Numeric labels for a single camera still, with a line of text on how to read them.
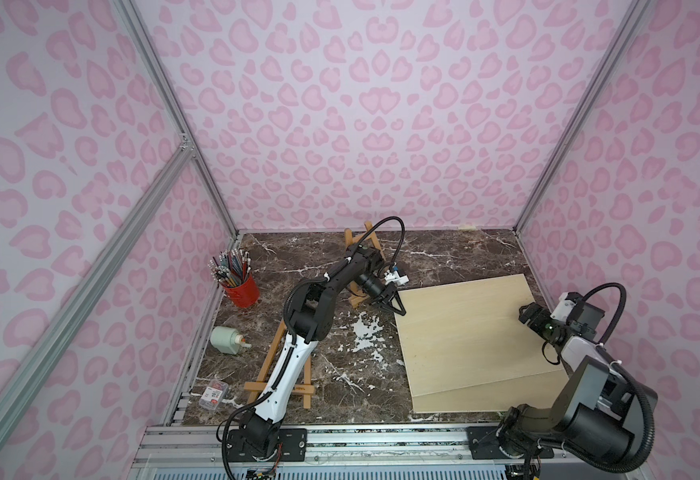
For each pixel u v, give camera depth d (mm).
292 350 652
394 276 927
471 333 920
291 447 733
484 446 720
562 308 783
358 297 902
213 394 798
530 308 819
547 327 763
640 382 436
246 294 951
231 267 951
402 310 885
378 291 875
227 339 834
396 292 888
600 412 438
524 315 833
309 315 672
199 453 722
